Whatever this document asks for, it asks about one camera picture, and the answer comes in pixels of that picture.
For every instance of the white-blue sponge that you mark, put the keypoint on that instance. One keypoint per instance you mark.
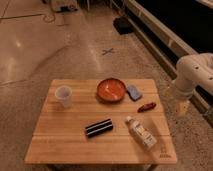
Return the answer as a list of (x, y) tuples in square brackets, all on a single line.
[(133, 92)]

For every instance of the black white striped block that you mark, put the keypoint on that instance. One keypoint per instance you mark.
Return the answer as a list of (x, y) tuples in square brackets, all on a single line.
[(99, 128)]

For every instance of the wooden table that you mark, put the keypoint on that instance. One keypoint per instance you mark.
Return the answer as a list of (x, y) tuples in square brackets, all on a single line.
[(75, 127)]

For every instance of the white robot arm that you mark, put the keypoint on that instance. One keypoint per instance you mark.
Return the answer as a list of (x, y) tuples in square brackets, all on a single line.
[(192, 71)]

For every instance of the orange bowl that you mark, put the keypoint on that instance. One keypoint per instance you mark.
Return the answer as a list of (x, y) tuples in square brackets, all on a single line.
[(111, 90)]

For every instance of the white plastic bottle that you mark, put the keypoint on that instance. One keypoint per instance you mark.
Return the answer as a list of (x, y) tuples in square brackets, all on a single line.
[(142, 135)]

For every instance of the clear plastic cup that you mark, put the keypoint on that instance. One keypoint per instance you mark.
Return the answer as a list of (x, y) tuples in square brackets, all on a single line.
[(64, 95)]

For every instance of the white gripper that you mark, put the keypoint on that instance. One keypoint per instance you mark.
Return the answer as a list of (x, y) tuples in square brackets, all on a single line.
[(182, 107)]

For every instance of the black object on floor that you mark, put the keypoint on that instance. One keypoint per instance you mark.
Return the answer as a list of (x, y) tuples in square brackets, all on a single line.
[(122, 25)]

